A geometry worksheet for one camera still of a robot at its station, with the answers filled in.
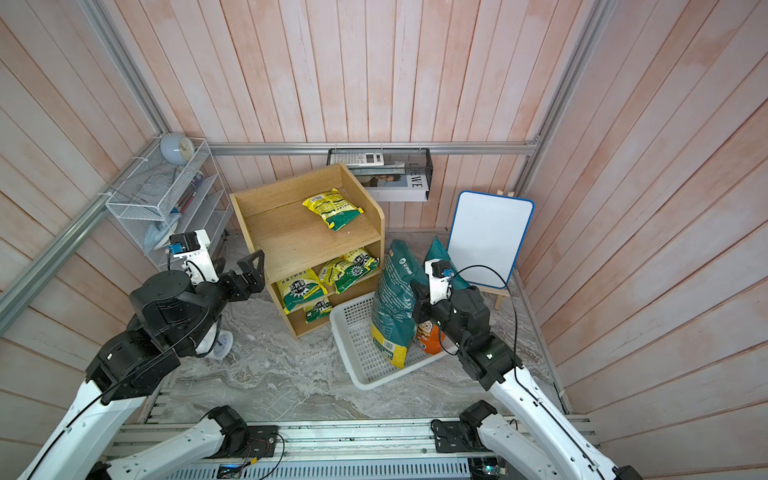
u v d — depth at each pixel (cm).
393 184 94
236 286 50
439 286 60
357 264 85
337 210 78
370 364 86
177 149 80
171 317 39
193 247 47
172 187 81
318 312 90
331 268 82
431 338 82
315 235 76
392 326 78
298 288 80
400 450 73
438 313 61
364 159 91
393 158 101
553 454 43
